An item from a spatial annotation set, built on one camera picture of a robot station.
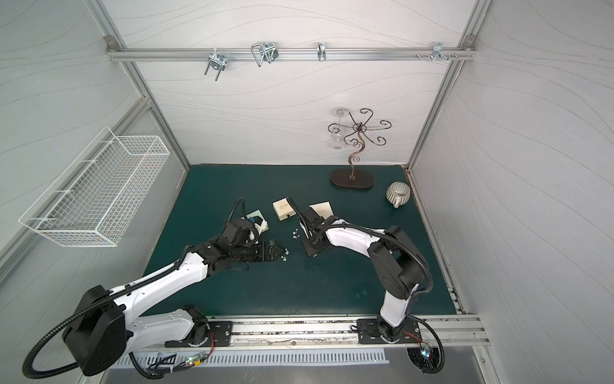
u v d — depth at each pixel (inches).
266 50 29.9
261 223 30.4
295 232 38.0
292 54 30.8
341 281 32.9
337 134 40.2
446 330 30.1
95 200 27.1
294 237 37.7
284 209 39.6
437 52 30.2
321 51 30.8
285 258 34.8
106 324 15.5
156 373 26.6
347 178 45.2
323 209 38.8
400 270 18.5
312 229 28.2
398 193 42.4
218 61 30.9
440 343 27.8
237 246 25.4
